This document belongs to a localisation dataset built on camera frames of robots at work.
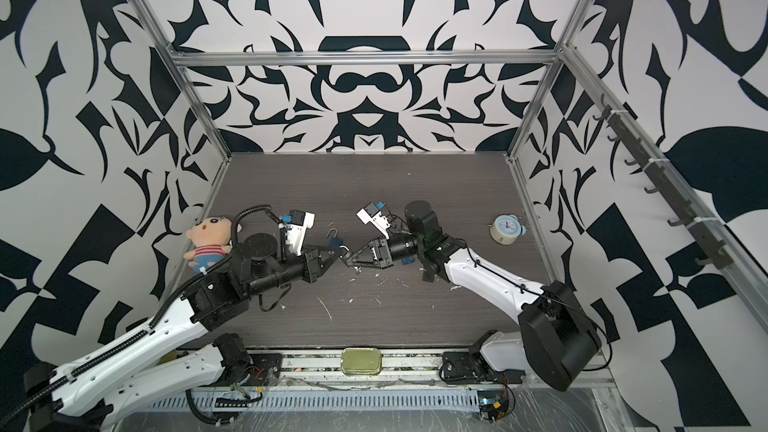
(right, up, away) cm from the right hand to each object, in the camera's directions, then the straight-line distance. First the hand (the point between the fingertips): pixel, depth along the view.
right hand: (353, 263), depth 67 cm
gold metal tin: (+1, -24, +4) cm, 25 cm away
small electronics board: (+32, -34, +4) cm, 47 cm away
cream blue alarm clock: (+45, +4, +28) cm, 53 cm away
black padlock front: (-1, +1, 0) cm, 2 cm away
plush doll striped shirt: (-44, +3, +22) cm, 50 cm away
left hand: (-2, +3, -1) cm, 4 cm away
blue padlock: (-9, -1, +29) cm, 30 cm away
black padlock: (+20, -9, +22) cm, 31 cm away
